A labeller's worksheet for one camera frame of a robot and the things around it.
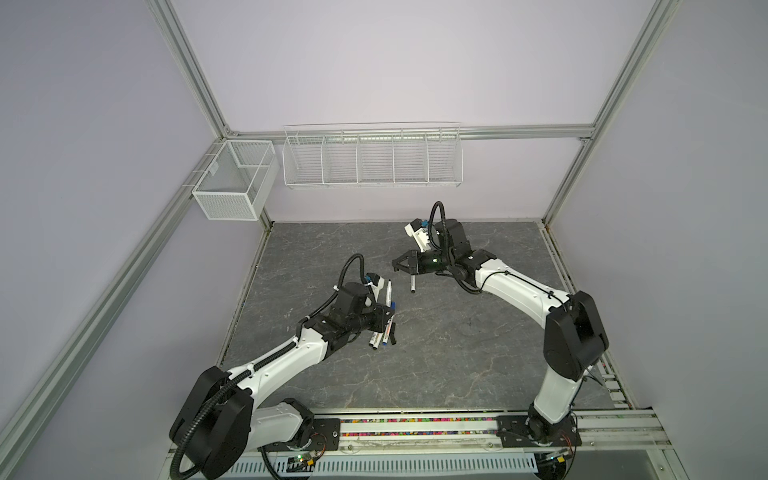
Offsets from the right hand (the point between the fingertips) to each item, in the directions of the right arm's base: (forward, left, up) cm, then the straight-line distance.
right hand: (393, 265), depth 83 cm
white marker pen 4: (-14, +5, -19) cm, 24 cm away
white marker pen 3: (-13, +6, -19) cm, 24 cm away
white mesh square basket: (+30, +52, +6) cm, 61 cm away
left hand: (-11, +1, -9) cm, 14 cm away
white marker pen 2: (+7, -6, -20) cm, 22 cm away
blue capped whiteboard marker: (-10, +2, -20) cm, 22 cm away
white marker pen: (-6, +1, -5) cm, 8 cm away
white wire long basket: (+43, +5, +8) cm, 44 cm away
